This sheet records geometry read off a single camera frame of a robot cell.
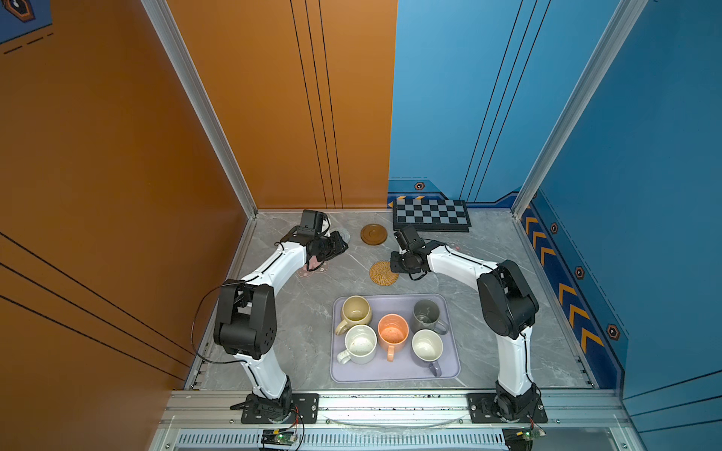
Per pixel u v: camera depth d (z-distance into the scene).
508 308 0.53
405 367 0.81
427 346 0.83
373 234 1.12
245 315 0.48
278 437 0.70
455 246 1.09
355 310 0.90
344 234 1.12
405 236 0.78
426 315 0.85
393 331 0.85
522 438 0.71
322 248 0.78
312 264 0.76
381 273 1.00
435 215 1.15
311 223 0.73
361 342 0.83
